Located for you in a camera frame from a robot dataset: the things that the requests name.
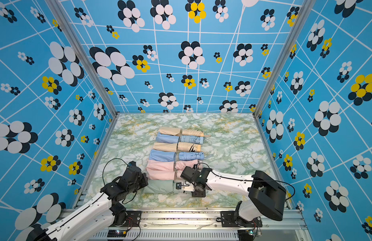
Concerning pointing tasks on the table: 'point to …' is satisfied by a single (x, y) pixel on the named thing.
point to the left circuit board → (116, 233)
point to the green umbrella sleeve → (155, 187)
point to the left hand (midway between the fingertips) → (151, 177)
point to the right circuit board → (246, 235)
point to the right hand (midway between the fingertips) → (198, 185)
